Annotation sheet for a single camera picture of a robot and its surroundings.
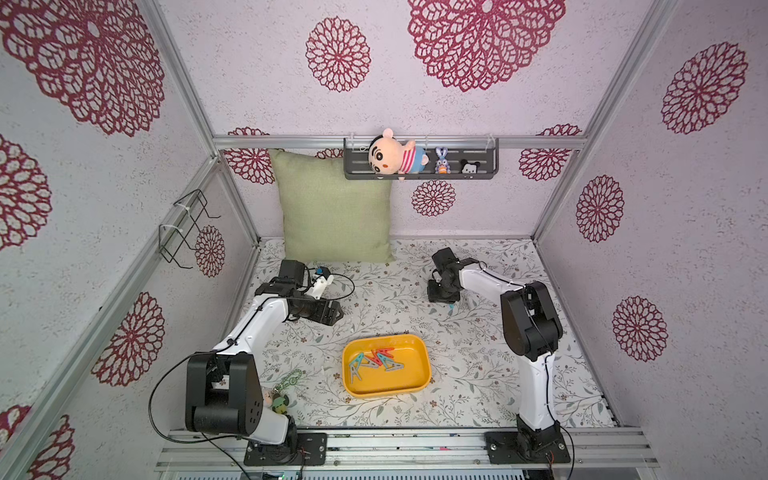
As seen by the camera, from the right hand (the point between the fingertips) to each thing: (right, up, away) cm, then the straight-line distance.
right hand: (431, 293), depth 102 cm
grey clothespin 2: (-14, -20, -15) cm, 28 cm away
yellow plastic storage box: (-8, -16, -11) cm, 21 cm away
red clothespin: (-16, -17, -12) cm, 26 cm away
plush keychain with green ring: (-45, -26, -21) cm, 57 cm away
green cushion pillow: (-35, +25, -2) cm, 43 cm away
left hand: (-33, -4, -14) cm, 36 cm away
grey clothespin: (-25, -21, -16) cm, 36 cm away
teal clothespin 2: (-17, -18, -14) cm, 28 cm away
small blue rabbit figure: (+1, +40, -11) cm, 42 cm away
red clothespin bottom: (-19, -18, -14) cm, 30 cm away
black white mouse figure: (+10, +39, -10) cm, 42 cm away
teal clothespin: (-24, -18, -14) cm, 33 cm away
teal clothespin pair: (+6, -5, -2) cm, 8 cm away
